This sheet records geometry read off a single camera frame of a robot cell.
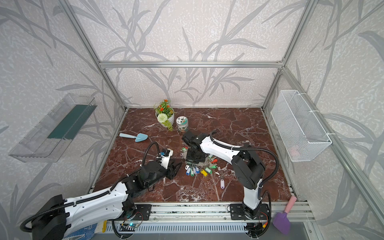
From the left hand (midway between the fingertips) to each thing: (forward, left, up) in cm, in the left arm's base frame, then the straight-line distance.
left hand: (181, 158), depth 79 cm
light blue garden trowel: (+21, +32, -14) cm, 41 cm away
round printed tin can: (+28, +3, -7) cm, 29 cm away
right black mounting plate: (-23, -29, -12) cm, 39 cm away
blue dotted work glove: (-32, +42, -12) cm, 54 cm away
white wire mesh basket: (0, -53, +22) cm, 57 cm away
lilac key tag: (-9, -23, -12) cm, 27 cm away
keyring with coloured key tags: (+1, -14, -12) cm, 18 cm away
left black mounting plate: (-23, +18, -12) cm, 32 cm away
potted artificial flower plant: (+31, +14, 0) cm, 34 cm away
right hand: (+4, -4, -7) cm, 9 cm away
